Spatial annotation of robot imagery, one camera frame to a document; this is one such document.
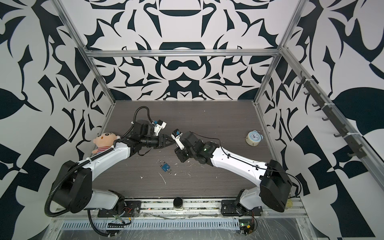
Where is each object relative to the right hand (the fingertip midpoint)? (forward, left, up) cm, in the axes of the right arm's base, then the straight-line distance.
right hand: (177, 149), depth 78 cm
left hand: (+5, +1, +2) cm, 5 cm away
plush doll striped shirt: (+9, +44, -6) cm, 45 cm away
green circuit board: (-31, -33, -17) cm, 48 cm away
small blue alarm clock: (+14, -46, -13) cm, 50 cm away
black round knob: (-23, -1, -5) cm, 24 cm away
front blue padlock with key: (-4, +8, -15) cm, 17 cm away
